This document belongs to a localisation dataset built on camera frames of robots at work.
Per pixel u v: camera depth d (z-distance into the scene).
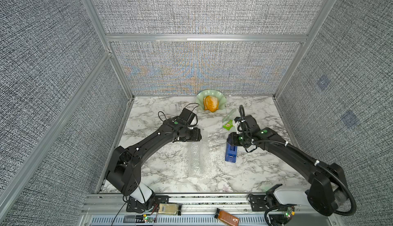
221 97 1.13
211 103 1.04
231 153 0.87
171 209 0.69
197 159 0.82
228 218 0.66
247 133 0.63
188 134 0.72
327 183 0.40
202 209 0.73
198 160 0.82
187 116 0.65
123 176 0.43
